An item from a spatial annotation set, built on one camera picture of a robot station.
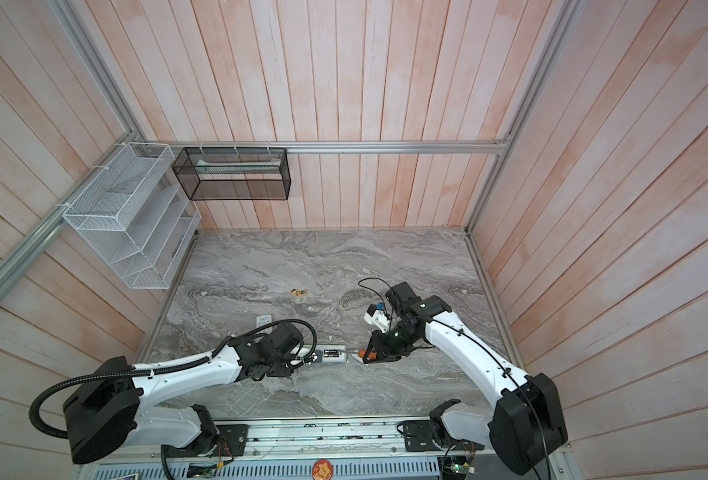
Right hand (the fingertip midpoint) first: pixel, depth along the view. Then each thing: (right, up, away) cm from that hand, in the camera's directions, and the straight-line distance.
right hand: (369, 358), depth 76 cm
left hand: (-24, -2, +10) cm, 25 cm away
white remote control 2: (-32, +6, +17) cm, 37 cm away
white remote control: (-10, -2, +10) cm, 15 cm away
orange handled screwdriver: (-2, +1, 0) cm, 3 cm away
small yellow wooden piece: (-22, +14, +25) cm, 36 cm away
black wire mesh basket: (-47, +57, +30) cm, 80 cm away
